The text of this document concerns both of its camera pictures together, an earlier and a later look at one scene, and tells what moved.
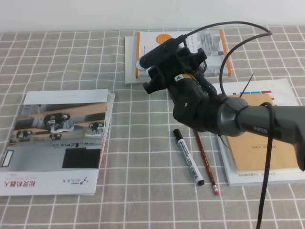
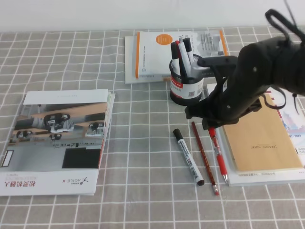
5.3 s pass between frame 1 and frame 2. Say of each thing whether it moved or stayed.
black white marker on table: stayed
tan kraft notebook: stayed
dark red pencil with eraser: stayed
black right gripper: moved
